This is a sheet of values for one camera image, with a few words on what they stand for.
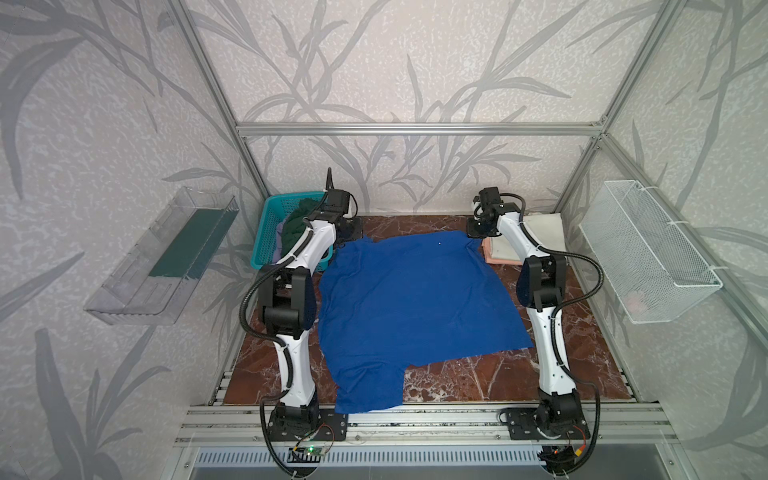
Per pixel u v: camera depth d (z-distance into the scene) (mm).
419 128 936
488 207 880
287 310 540
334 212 766
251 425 750
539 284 655
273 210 1148
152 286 638
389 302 962
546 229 1093
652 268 630
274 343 561
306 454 715
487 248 1083
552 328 654
